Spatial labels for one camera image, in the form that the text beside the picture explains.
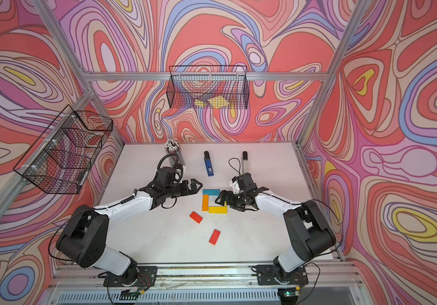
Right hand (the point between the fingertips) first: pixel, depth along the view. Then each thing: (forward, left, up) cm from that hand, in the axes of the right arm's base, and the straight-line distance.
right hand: (224, 207), depth 88 cm
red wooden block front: (-12, +5, -3) cm, 13 cm away
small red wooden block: (-3, +14, -3) cm, 14 cm away
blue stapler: (+29, +8, -2) cm, 30 cm away
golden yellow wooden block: (+1, +3, -3) cm, 4 cm away
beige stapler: (+22, -13, +1) cm, 26 cm away
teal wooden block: (+12, +6, -4) cm, 14 cm away
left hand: (+8, +12, +7) cm, 16 cm away
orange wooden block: (+3, +9, -4) cm, 11 cm away
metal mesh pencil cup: (+27, +25, +15) cm, 39 cm away
